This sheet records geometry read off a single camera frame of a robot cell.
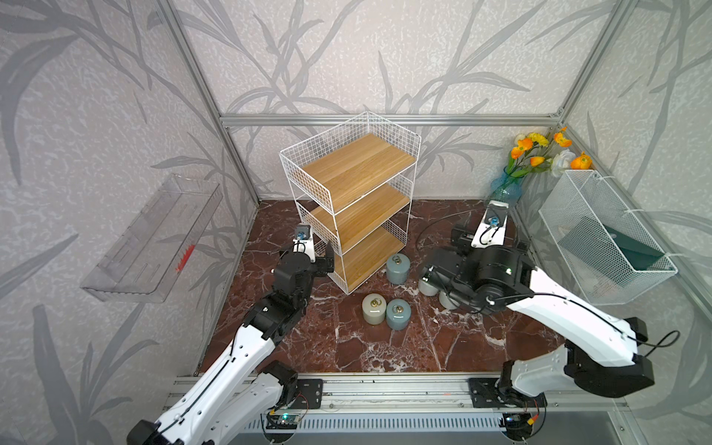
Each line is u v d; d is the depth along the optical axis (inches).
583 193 33.5
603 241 25.3
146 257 26.8
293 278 20.1
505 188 43.1
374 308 32.4
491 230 17.3
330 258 26.3
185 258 25.4
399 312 31.7
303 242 23.6
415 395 29.7
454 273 17.1
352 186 26.8
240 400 21.6
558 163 33.3
